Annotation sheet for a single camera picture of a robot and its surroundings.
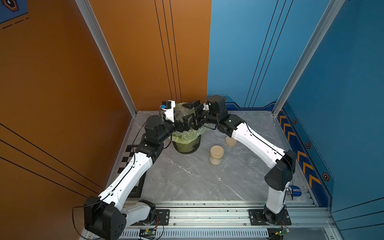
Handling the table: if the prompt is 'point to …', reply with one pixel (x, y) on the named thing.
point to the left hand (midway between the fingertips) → (187, 111)
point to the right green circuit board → (282, 232)
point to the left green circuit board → (147, 233)
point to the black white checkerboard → (136, 191)
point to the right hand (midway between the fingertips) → (183, 111)
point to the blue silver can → (296, 191)
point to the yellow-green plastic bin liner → (187, 136)
